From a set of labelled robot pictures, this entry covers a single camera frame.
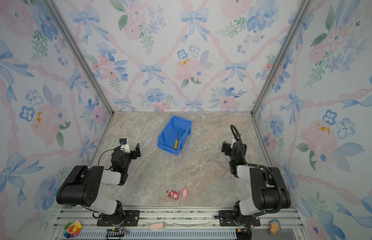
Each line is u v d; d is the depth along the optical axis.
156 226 0.70
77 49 0.84
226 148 0.85
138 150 0.86
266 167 0.49
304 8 0.69
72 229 0.70
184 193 0.80
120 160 0.71
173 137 1.08
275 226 0.70
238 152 0.71
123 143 0.78
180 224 0.73
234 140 0.83
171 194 0.78
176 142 1.00
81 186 0.46
